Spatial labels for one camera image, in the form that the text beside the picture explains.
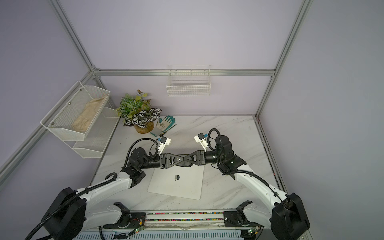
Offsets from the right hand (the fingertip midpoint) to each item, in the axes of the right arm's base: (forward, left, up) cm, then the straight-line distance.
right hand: (187, 161), depth 69 cm
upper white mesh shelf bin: (+22, +60, +9) cm, 65 cm away
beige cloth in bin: (+20, +55, +8) cm, 58 cm away
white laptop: (-2, +3, -23) cm, 23 cm away
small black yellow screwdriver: (+35, +19, -21) cm, 45 cm away
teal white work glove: (+43, +21, -22) cm, 52 cm away
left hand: (-1, +2, +1) cm, 2 cm away
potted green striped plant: (+32, +30, +3) cm, 44 cm away
